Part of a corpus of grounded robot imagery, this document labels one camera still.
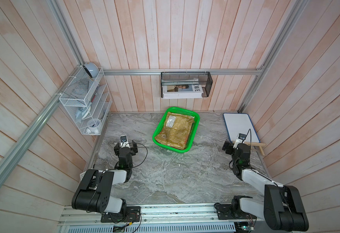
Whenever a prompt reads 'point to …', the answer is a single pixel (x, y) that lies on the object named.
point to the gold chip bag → (176, 129)
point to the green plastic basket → (191, 137)
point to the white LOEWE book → (181, 88)
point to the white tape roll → (93, 124)
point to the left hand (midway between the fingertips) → (126, 142)
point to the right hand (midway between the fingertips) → (233, 140)
